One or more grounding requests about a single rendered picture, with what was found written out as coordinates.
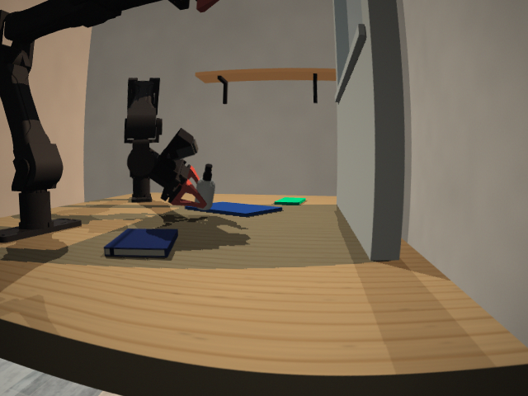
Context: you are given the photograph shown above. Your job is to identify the dark blue book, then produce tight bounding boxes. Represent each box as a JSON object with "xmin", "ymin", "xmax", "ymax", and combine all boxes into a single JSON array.
[{"xmin": 104, "ymin": 229, "xmax": 178, "ymax": 257}]

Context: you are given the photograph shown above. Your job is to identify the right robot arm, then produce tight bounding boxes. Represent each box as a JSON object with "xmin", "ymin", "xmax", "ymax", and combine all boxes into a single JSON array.
[{"xmin": 0, "ymin": 0, "xmax": 142, "ymax": 243}]

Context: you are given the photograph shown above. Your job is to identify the blue flat rectangular pad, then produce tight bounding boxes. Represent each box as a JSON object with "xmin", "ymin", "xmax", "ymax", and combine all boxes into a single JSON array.
[{"xmin": 185, "ymin": 202, "xmax": 282, "ymax": 217}]

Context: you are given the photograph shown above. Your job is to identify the green flat rectangular block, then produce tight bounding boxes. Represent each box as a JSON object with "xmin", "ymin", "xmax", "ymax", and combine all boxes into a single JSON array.
[{"xmin": 275, "ymin": 197, "xmax": 305, "ymax": 205}]

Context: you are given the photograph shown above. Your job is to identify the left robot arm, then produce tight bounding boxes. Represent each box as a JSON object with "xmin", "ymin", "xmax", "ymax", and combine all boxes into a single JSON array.
[{"xmin": 125, "ymin": 78, "xmax": 198, "ymax": 202}]

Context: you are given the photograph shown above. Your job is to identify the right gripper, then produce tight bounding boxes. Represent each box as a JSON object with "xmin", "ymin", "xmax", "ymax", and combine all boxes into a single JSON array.
[{"xmin": 140, "ymin": 0, "xmax": 219, "ymax": 12}]

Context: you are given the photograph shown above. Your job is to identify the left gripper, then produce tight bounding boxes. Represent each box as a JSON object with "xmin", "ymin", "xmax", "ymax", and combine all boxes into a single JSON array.
[{"xmin": 146, "ymin": 159, "xmax": 207, "ymax": 209}]

